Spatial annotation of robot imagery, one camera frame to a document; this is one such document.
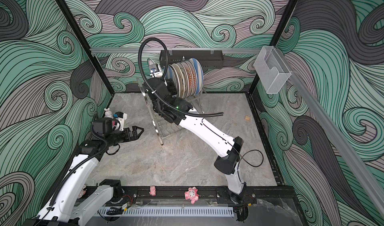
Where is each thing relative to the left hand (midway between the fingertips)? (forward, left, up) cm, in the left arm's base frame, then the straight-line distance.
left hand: (137, 129), depth 76 cm
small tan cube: (+21, -69, -17) cm, 74 cm away
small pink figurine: (-25, -9, -17) cm, 32 cm away
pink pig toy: (-26, -29, -16) cm, 42 cm away
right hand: (+12, -16, +24) cm, 32 cm away
